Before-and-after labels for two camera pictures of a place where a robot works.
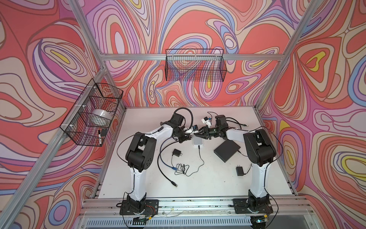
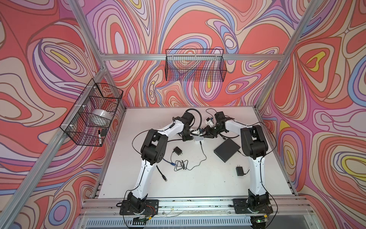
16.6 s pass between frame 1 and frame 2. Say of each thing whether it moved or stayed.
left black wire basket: stayed
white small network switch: moved
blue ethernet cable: moved
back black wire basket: stayed
